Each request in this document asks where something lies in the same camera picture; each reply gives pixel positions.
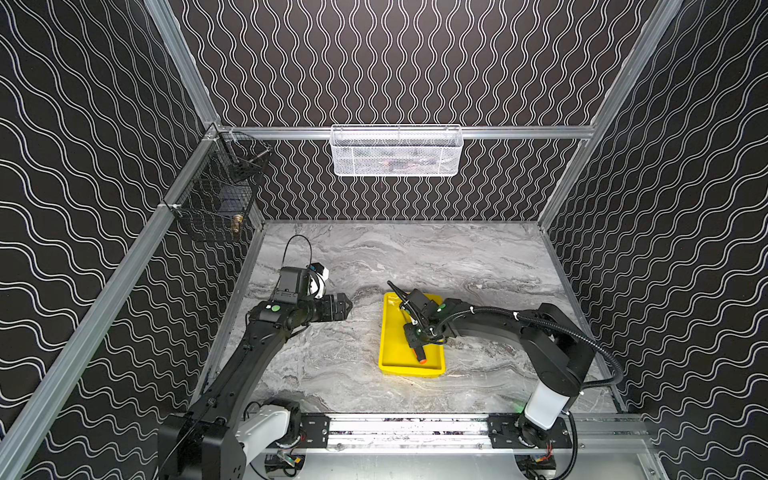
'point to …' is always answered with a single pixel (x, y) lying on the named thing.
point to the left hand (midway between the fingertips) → (345, 306)
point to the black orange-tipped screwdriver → (420, 354)
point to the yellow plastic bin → (396, 355)
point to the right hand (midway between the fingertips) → (414, 338)
